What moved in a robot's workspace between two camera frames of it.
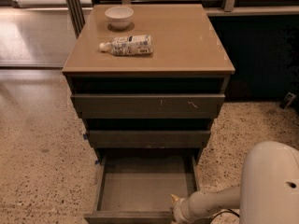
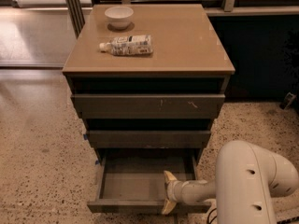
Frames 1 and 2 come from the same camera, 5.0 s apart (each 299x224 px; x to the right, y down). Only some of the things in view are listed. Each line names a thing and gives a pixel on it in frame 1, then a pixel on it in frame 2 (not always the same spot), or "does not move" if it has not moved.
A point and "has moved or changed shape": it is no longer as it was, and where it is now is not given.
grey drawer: x=148 y=105 does not move
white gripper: x=180 y=209 → x=177 y=190
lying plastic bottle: x=128 y=45 does not move
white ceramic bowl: x=119 y=17 does not move
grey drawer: x=135 y=185 has moved or changed shape
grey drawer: x=148 y=139 does not move
